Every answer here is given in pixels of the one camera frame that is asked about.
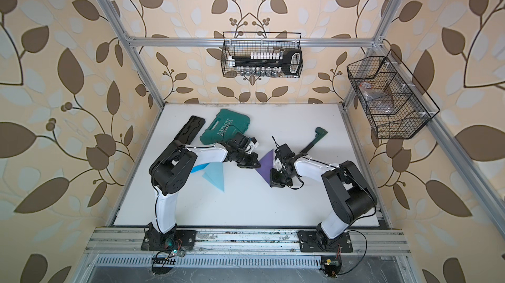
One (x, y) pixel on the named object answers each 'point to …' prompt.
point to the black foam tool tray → (190, 129)
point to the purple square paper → (266, 164)
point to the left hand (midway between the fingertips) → (257, 162)
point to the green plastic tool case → (227, 125)
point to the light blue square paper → (214, 174)
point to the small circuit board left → (162, 265)
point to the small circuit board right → (331, 265)
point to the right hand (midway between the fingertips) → (271, 184)
